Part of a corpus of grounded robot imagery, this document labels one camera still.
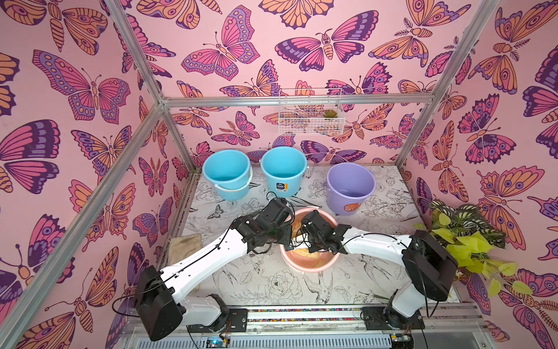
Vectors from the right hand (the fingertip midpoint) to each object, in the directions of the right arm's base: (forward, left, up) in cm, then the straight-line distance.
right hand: (305, 227), depth 89 cm
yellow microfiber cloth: (-11, -3, -3) cm, 12 cm away
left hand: (-7, +6, +10) cm, 14 cm away
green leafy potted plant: (-13, -47, +20) cm, 53 cm away
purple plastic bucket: (+23, -22, 0) cm, 32 cm away
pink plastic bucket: (-17, -6, +9) cm, 20 cm away
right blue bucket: (+32, +10, +3) cm, 33 cm away
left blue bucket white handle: (+26, +35, +5) cm, 44 cm away
